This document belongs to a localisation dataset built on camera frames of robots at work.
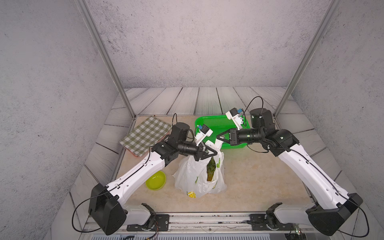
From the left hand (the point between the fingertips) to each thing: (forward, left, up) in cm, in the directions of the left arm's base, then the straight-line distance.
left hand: (217, 155), depth 65 cm
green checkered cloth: (+34, +45, -28) cm, 64 cm away
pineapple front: (-4, +3, -3) cm, 6 cm away
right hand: (+4, -1, +7) cm, 8 cm away
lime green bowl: (0, +31, -27) cm, 41 cm away
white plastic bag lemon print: (-7, +12, -8) cm, 16 cm away
